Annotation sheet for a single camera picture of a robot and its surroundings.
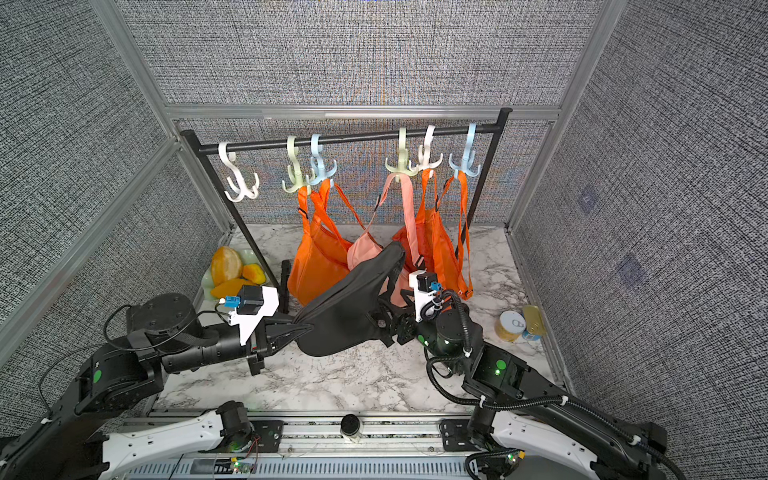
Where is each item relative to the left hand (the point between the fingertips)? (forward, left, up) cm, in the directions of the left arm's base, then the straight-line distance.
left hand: (315, 323), depth 48 cm
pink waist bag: (+33, -8, -19) cm, 39 cm away
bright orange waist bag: (+37, -32, -23) cm, 54 cm away
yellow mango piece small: (+38, +31, -38) cm, 61 cm away
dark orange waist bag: (+34, -24, -16) cm, 45 cm away
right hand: (+11, -13, -9) cm, 19 cm away
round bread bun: (+39, +38, -34) cm, 64 cm away
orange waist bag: (+35, +3, -20) cm, 41 cm away
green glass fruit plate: (+44, +34, -37) cm, 67 cm away
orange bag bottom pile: (+21, +7, -19) cm, 30 cm away
